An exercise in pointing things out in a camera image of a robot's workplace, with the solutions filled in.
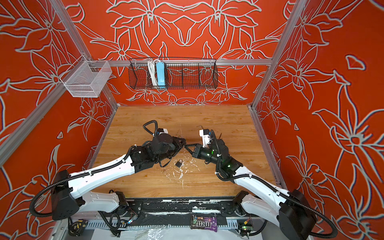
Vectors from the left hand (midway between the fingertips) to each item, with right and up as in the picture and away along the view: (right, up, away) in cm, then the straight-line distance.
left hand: (188, 141), depth 71 cm
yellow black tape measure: (-50, -39, -5) cm, 64 cm away
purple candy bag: (+10, -38, -3) cm, 39 cm away
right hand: (-3, -3, -1) cm, 5 cm away
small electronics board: (+28, -41, -3) cm, 49 cm away
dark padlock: (-6, -16, +18) cm, 25 cm away
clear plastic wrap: (-17, -42, -4) cm, 46 cm away
